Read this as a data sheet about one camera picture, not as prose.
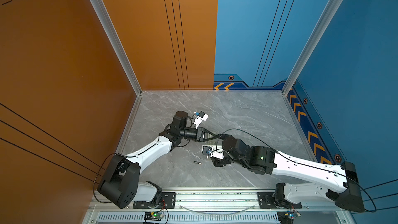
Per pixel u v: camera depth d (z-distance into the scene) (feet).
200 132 2.22
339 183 1.31
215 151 1.87
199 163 2.78
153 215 2.33
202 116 2.39
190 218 2.29
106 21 2.67
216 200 2.47
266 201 2.38
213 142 2.32
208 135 2.38
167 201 2.43
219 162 1.97
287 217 2.31
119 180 1.39
